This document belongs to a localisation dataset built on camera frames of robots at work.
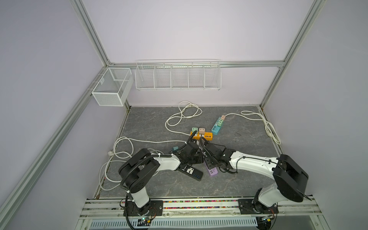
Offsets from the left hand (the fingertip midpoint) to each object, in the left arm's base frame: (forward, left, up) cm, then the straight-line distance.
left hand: (205, 159), depth 88 cm
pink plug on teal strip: (+30, -17, +4) cm, 35 cm away
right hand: (-1, -3, +1) cm, 3 cm away
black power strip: (-6, +9, -1) cm, 11 cm away
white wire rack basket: (+49, +14, +29) cm, 59 cm away
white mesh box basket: (+51, +61, +20) cm, 82 cm away
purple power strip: (-8, -4, +1) cm, 9 cm away
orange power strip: (+17, -4, 0) cm, 18 cm away
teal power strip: (+23, -11, 0) cm, 25 cm away
